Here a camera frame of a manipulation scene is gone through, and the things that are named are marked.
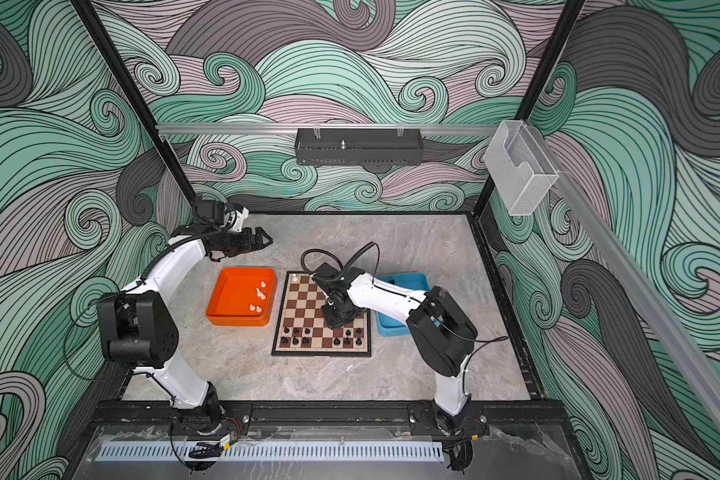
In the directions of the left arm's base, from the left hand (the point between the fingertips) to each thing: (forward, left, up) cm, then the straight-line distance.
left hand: (261, 239), depth 89 cm
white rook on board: (-5, -9, -15) cm, 18 cm away
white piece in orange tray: (-10, +2, -16) cm, 19 cm away
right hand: (-20, -24, -13) cm, 34 cm away
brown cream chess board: (-21, -13, -16) cm, 30 cm away
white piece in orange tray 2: (-15, +3, -17) cm, 22 cm away
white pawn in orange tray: (-6, +2, -16) cm, 17 cm away
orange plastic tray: (-10, +8, -18) cm, 22 cm away
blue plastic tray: (-22, -39, -11) cm, 46 cm away
